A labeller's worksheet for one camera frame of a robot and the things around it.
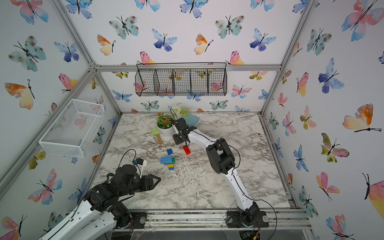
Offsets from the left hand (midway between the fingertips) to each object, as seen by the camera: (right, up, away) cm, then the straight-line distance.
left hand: (158, 180), depth 74 cm
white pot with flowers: (-2, +27, +23) cm, 36 cm away
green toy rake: (-12, +22, +35) cm, 43 cm away
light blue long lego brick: (+2, +8, +9) cm, 12 cm away
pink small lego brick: (+13, +12, +25) cm, 30 cm away
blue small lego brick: (+3, +1, +17) cm, 17 cm away
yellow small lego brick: (+3, +3, +16) cm, 17 cm away
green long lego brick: (+6, +7, +10) cm, 13 cm away
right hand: (+7, +20, +29) cm, 36 cm away
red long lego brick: (+12, +11, +24) cm, 29 cm away
